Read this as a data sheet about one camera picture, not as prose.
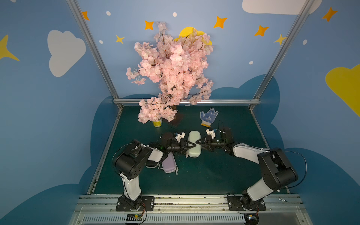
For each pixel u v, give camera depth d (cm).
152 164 86
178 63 56
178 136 88
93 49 84
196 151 82
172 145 78
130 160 50
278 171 46
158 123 107
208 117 115
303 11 71
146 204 76
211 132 86
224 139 73
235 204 74
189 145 84
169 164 86
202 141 87
